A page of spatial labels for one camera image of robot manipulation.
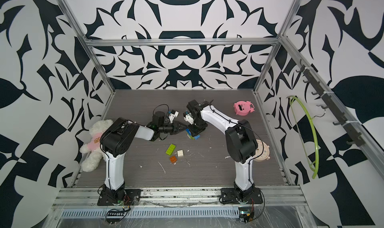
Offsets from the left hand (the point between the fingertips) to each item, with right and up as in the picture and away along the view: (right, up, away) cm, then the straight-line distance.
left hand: (187, 125), depth 94 cm
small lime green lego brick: (+2, -7, -4) cm, 8 cm away
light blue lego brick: (0, -3, -3) cm, 4 cm away
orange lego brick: (-8, -18, -9) cm, 21 cm away
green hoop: (+52, -14, -34) cm, 63 cm away
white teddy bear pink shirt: (-51, -11, -11) cm, 53 cm away
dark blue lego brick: (+6, -6, -7) cm, 11 cm away
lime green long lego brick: (-10, -14, -5) cm, 18 cm away
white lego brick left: (-4, -15, -7) cm, 17 cm away
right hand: (+4, -3, -3) cm, 6 cm away
